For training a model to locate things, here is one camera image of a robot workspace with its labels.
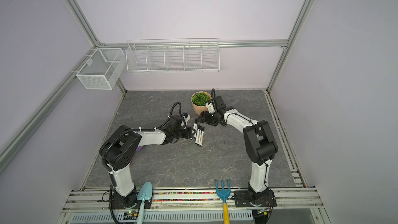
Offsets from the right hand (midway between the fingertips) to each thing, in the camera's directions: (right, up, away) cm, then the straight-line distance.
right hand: (202, 121), depth 94 cm
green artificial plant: (-1, +14, +5) cm, 15 cm away
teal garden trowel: (-27, -33, -20) cm, 47 cm away
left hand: (-5, -7, +2) cm, 9 cm away
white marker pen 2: (-3, -8, +2) cm, 9 cm away
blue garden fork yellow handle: (+11, -33, -20) cm, 40 cm away
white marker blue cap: (-4, -10, 0) cm, 11 cm away
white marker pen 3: (-1, -9, +2) cm, 9 cm away
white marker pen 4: (0, -9, +2) cm, 10 cm away
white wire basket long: (-17, +42, +5) cm, 46 cm away
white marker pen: (-4, -3, +1) cm, 5 cm away
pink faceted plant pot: (-3, +7, +5) cm, 9 cm away
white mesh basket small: (-64, +33, +5) cm, 72 cm away
